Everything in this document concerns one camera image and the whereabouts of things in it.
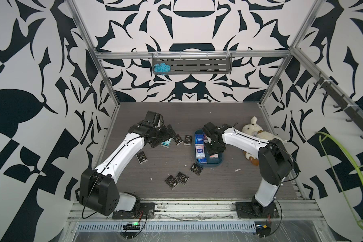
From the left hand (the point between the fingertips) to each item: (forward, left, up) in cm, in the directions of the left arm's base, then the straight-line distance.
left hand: (167, 134), depth 83 cm
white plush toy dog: (+6, -54, -9) cm, 55 cm away
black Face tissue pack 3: (-6, +16, -16) cm, 23 cm away
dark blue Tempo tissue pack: (-10, -20, -13) cm, 26 cm away
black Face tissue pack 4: (-14, -16, -15) cm, 26 cm away
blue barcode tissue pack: (+3, -19, -11) cm, 22 cm away
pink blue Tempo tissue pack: (-6, -18, -11) cm, 22 cm away
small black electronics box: (-39, +18, -20) cm, 47 cm away
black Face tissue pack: (+5, -6, -14) cm, 16 cm away
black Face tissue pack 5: (-19, -7, -15) cm, 25 cm away
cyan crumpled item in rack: (+35, +3, +18) cm, 40 cm away
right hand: (-4, -24, -12) cm, 27 cm away
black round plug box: (-43, -44, -18) cm, 64 cm away
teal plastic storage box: (-8, -27, -18) cm, 33 cm away
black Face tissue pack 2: (+4, -12, -14) cm, 19 cm away
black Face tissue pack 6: (-21, -2, -15) cm, 26 cm away
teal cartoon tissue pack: (+2, +2, -15) cm, 15 cm away
